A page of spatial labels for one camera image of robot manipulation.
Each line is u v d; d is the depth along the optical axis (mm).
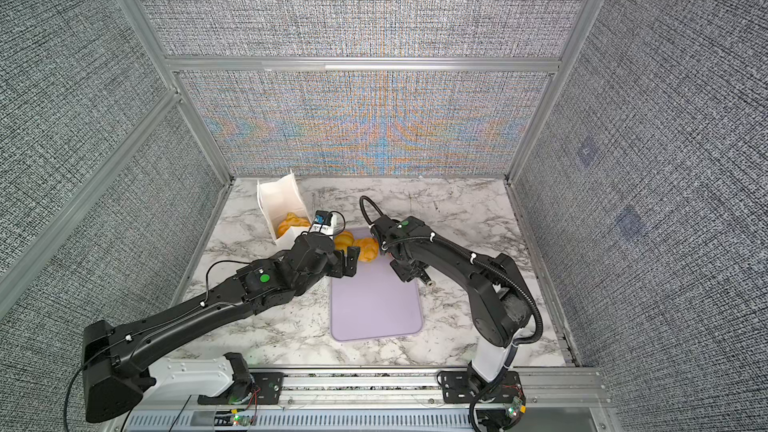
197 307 450
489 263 481
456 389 732
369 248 939
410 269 777
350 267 652
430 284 743
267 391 734
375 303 893
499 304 460
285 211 947
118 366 390
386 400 730
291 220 927
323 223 616
